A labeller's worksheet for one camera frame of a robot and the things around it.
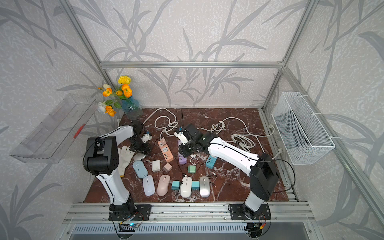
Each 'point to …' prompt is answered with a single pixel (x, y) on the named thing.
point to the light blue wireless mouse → (140, 169)
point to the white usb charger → (156, 166)
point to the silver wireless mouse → (204, 187)
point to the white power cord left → (169, 129)
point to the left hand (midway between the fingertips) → (143, 151)
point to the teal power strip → (211, 161)
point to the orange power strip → (166, 152)
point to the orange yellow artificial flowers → (115, 98)
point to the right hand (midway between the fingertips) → (180, 149)
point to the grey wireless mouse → (139, 156)
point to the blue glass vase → (132, 108)
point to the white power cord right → (249, 139)
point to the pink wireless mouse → (163, 185)
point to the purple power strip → (182, 160)
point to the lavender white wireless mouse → (149, 185)
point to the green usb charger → (192, 169)
